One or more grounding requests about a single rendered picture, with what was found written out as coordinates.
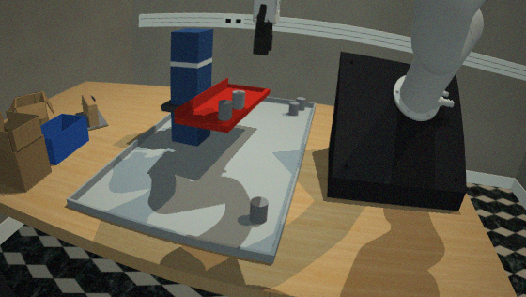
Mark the blue open bin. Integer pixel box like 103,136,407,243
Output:
40,114,89,165

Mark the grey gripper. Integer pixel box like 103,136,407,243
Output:
253,0,280,55

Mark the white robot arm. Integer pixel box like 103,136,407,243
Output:
394,0,486,121

